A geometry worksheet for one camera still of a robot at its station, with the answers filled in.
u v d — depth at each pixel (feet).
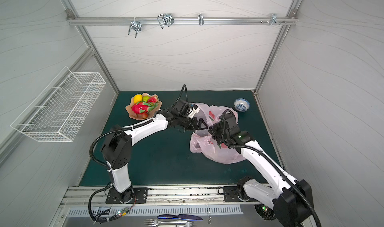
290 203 1.25
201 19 2.56
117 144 1.70
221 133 1.98
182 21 2.59
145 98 3.45
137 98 3.43
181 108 2.27
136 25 2.59
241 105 3.64
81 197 2.46
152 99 3.42
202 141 2.36
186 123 2.44
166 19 2.51
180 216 2.26
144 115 3.29
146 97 3.53
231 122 1.96
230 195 2.41
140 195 2.44
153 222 2.18
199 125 2.46
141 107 3.30
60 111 2.26
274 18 2.51
